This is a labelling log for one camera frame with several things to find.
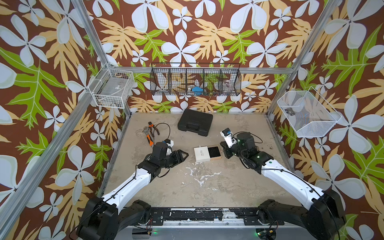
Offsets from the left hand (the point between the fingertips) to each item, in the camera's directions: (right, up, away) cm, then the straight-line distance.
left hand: (186, 155), depth 82 cm
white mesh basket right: (+69, +22, 0) cm, 72 cm away
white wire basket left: (-44, +38, +4) cm, 58 cm away
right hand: (+19, +7, 0) cm, 20 cm away
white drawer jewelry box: (+11, -2, +12) cm, 17 cm away
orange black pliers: (-27, +16, +29) cm, 43 cm away
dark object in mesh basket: (+61, +25, +4) cm, 66 cm away
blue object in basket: (+7, +39, +12) cm, 41 cm away
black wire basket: (+4, +47, +15) cm, 50 cm away
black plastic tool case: (+6, +20, +26) cm, 34 cm away
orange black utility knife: (-26, +6, +22) cm, 35 cm away
